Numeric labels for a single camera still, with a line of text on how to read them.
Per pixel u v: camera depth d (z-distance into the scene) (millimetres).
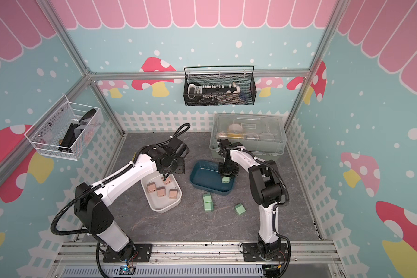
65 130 758
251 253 735
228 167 816
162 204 875
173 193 897
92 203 425
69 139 713
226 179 914
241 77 918
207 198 894
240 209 851
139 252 738
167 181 941
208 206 857
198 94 875
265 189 528
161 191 918
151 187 914
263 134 935
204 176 995
